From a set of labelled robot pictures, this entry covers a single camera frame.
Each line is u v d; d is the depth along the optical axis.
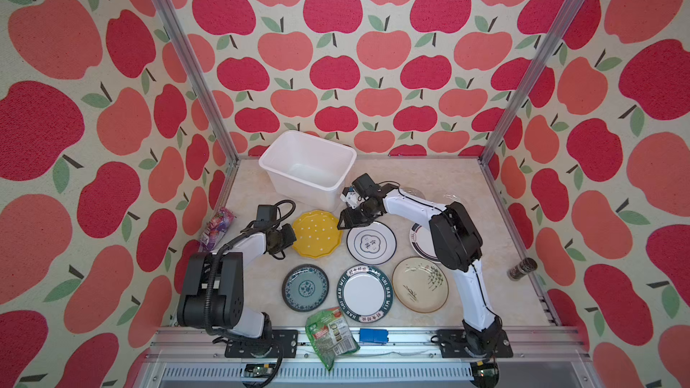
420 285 0.84
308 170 1.15
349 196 0.91
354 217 0.86
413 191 1.08
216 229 0.93
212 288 0.43
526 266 0.79
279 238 0.82
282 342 0.75
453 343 0.72
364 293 0.82
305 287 0.85
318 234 0.96
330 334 0.75
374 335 0.76
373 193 0.76
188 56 0.87
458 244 0.56
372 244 0.93
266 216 0.75
